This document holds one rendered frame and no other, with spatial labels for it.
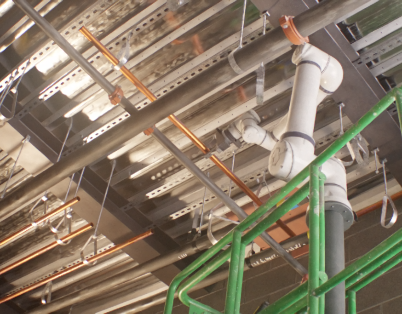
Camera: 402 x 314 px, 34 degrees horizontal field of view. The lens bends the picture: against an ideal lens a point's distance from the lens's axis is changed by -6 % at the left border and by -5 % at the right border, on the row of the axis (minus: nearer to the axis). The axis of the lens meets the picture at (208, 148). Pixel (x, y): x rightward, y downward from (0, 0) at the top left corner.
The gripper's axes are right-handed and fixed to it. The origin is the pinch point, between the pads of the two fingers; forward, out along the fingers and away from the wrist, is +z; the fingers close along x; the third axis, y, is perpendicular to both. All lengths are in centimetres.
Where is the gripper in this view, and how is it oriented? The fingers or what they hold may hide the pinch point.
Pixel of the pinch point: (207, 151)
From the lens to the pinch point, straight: 369.3
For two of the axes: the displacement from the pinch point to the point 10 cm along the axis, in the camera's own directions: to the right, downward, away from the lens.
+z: -7.7, 5.7, 2.7
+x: 1.0, 5.4, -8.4
